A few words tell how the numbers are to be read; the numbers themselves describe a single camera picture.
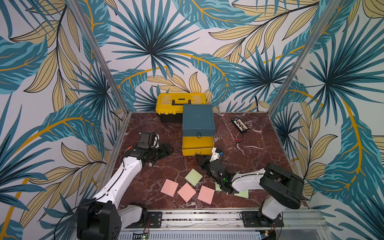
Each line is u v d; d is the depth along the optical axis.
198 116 0.88
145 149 0.62
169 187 0.84
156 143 0.69
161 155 0.72
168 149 0.74
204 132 0.85
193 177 0.89
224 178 0.66
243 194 0.82
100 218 0.38
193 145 0.90
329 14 0.71
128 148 0.58
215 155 0.79
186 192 0.82
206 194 0.82
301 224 0.74
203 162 0.74
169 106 1.00
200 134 0.84
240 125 1.10
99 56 0.84
